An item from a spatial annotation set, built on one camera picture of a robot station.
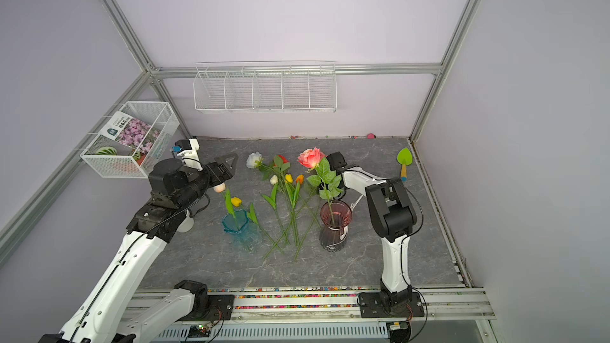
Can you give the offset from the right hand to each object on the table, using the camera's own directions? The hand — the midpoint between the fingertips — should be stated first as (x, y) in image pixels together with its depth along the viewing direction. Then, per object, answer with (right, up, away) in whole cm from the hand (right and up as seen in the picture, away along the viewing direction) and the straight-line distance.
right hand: (317, 189), depth 99 cm
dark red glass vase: (+4, -13, -20) cm, 24 cm away
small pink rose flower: (-1, +13, -32) cm, 35 cm away
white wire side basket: (-64, +15, -28) cm, 71 cm away
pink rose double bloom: (-3, -8, -3) cm, 10 cm away
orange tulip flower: (-8, +4, +3) cm, 9 cm away
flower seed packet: (-60, +21, -24) cm, 68 cm away
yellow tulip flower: (-12, +4, +3) cm, 13 cm away
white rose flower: (-28, +12, +6) cm, 31 cm away
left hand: (-26, +12, -30) cm, 42 cm away
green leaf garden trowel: (+42, +13, +13) cm, 46 cm away
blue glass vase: (-24, -12, -22) cm, 35 cm away
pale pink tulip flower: (-29, +4, -30) cm, 42 cm away
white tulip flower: (-19, +3, +3) cm, 19 cm away
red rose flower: (-14, +13, +3) cm, 19 cm away
